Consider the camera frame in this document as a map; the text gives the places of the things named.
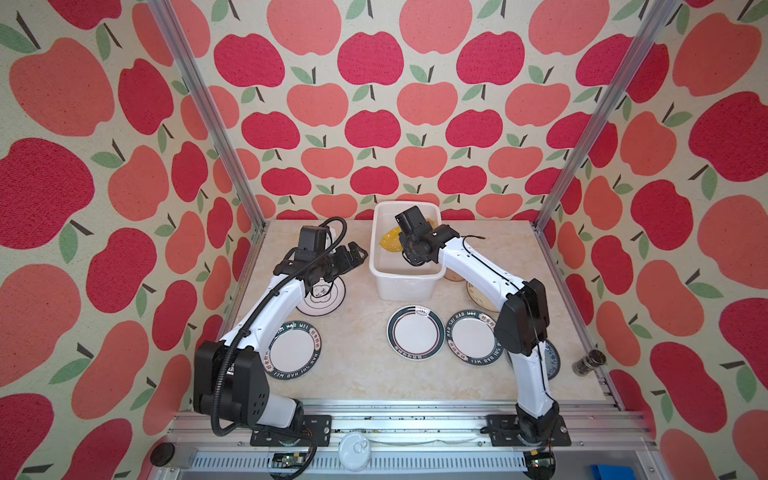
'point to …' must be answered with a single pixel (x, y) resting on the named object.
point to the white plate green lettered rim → (471, 338)
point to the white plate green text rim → (292, 351)
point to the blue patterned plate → (552, 359)
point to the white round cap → (354, 451)
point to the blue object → (611, 472)
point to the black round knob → (162, 453)
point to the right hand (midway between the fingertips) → (407, 237)
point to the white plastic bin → (398, 281)
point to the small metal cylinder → (593, 359)
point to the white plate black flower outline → (324, 297)
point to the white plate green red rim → (416, 332)
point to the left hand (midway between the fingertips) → (362, 260)
